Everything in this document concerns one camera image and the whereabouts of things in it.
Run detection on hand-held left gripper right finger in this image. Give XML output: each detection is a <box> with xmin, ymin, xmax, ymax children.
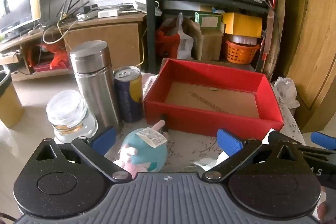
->
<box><xmin>202</xmin><ymin>129</ymin><xmax>302</xmax><ymax>182</ymax></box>

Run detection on yellow box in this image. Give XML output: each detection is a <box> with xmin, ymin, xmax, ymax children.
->
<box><xmin>222</xmin><ymin>12</ymin><xmax>263</xmax><ymax>38</ymax></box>

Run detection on pig plush toy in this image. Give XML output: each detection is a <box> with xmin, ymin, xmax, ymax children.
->
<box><xmin>113</xmin><ymin>114</ymin><xmax>170</xmax><ymax>178</ymax></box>

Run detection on red plastic bag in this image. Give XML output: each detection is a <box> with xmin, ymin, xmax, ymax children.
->
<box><xmin>155</xmin><ymin>26</ymin><xmax>181</xmax><ymax>59</ymax></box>

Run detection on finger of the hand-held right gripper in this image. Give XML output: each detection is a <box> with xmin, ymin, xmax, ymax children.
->
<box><xmin>310</xmin><ymin>131</ymin><xmax>336</xmax><ymax>150</ymax></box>
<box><xmin>267</xmin><ymin>129</ymin><xmax>336</xmax><ymax>159</ymax></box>

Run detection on brown cardboard sheet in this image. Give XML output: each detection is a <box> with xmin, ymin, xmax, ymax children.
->
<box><xmin>262</xmin><ymin>0</ymin><xmax>286</xmax><ymax>75</ymax></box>

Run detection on wooden TV stand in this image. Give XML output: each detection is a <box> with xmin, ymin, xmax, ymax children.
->
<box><xmin>0</xmin><ymin>13</ymin><xmax>147</xmax><ymax>81</ymax></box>

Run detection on orange plastic basket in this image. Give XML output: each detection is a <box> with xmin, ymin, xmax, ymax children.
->
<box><xmin>225</xmin><ymin>40</ymin><xmax>260</xmax><ymax>65</ymax></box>

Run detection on red cardboard box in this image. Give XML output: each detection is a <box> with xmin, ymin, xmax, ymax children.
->
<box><xmin>143</xmin><ymin>58</ymin><xmax>285</xmax><ymax>133</ymax></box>

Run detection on green box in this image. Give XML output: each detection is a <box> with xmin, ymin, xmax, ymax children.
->
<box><xmin>194</xmin><ymin>11</ymin><xmax>222</xmax><ymax>30</ymax></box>

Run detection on clear glass jar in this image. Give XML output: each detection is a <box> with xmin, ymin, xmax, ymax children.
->
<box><xmin>46</xmin><ymin>90</ymin><xmax>99</xmax><ymax>143</ymax></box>

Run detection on brown cardboard box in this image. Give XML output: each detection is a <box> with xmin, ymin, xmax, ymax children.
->
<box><xmin>188</xmin><ymin>18</ymin><xmax>226</xmax><ymax>62</ymax></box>

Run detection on clear plastic container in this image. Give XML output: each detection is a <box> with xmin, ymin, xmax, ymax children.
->
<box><xmin>226</xmin><ymin>34</ymin><xmax>258</xmax><ymax>46</ymax></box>

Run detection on floral tablecloth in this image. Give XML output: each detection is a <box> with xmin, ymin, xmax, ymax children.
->
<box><xmin>105</xmin><ymin>73</ymin><xmax>306</xmax><ymax>180</ymax></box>

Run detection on black shelf rack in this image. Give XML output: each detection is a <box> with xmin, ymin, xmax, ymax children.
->
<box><xmin>146</xmin><ymin>0</ymin><xmax>279</xmax><ymax>75</ymax></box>

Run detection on white power adapter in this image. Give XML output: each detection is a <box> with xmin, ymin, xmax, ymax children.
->
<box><xmin>98</xmin><ymin>10</ymin><xmax>120</xmax><ymax>18</ymax></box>

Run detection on blue and yellow drink can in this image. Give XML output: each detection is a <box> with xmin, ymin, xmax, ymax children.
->
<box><xmin>113</xmin><ymin>66</ymin><xmax>144</xmax><ymax>123</ymax></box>

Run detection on wooden cabinet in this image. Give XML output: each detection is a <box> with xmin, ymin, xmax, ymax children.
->
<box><xmin>278</xmin><ymin>0</ymin><xmax>336</xmax><ymax>132</ymax></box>

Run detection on white printed plastic bag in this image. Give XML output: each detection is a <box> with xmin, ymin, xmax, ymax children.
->
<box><xmin>176</xmin><ymin>13</ymin><xmax>195</xmax><ymax>60</ymax></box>

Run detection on person's right hand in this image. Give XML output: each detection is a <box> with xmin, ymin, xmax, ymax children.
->
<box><xmin>316</xmin><ymin>186</ymin><xmax>336</xmax><ymax>224</ymax></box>

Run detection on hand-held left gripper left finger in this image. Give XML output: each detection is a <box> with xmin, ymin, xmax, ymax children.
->
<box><xmin>35</xmin><ymin>126</ymin><xmax>132</xmax><ymax>183</ymax></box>

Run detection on red cloth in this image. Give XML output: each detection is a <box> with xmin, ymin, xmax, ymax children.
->
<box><xmin>28</xmin><ymin>44</ymin><xmax>67</xmax><ymax>69</ymax></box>

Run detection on black router with antennas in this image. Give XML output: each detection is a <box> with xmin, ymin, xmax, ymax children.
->
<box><xmin>47</xmin><ymin>0</ymin><xmax>91</xmax><ymax>21</ymax></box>

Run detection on yellow trash bin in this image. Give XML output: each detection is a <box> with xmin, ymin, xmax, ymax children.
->
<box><xmin>0</xmin><ymin>69</ymin><xmax>25</xmax><ymax>128</ymax></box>

